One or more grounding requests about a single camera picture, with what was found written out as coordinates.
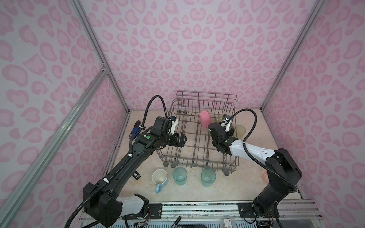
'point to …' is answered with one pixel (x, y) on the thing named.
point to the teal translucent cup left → (179, 175)
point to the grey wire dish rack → (195, 111)
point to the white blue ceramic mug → (159, 177)
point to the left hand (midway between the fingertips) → (180, 135)
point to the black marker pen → (176, 222)
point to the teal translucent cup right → (208, 176)
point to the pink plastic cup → (205, 118)
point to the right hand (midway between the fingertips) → (225, 123)
